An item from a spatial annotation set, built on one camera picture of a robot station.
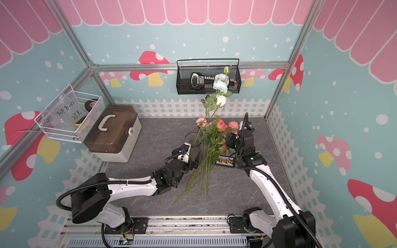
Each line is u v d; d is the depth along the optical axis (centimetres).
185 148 67
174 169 59
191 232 74
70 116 70
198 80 89
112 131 96
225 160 95
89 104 80
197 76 90
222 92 74
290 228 39
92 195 49
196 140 86
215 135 100
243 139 56
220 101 71
